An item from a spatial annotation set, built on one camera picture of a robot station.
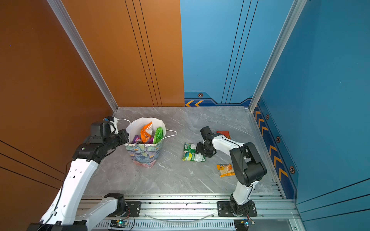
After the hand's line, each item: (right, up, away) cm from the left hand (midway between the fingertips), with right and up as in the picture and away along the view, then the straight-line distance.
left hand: (129, 131), depth 76 cm
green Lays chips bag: (+14, -3, +7) cm, 16 cm away
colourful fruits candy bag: (+7, -3, +4) cm, 9 cm away
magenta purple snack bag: (+9, -7, +9) cm, 14 cm away
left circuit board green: (-3, -46, -5) cm, 46 cm away
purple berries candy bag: (+1, -6, +8) cm, 10 cm away
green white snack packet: (+32, -16, +16) cm, 39 cm away
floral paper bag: (+8, -13, 0) cm, 15 cm away
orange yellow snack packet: (+54, -24, +9) cm, 59 cm away
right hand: (+38, -16, +18) cm, 45 cm away
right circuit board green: (+58, -45, -6) cm, 74 cm away
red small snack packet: (+58, -4, +28) cm, 65 cm away
